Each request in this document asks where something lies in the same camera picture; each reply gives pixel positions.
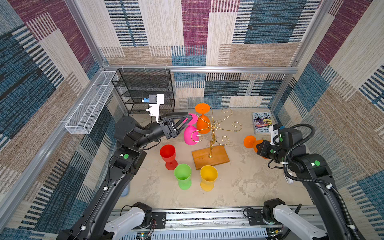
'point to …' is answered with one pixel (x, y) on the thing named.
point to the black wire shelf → (138, 84)
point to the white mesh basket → (83, 118)
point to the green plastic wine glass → (183, 173)
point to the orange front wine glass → (250, 142)
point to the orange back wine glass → (203, 123)
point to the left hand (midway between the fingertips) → (190, 116)
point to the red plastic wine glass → (168, 153)
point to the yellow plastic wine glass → (208, 175)
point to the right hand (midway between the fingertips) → (257, 149)
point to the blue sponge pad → (126, 191)
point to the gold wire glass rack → (215, 127)
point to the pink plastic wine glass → (191, 133)
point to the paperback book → (262, 121)
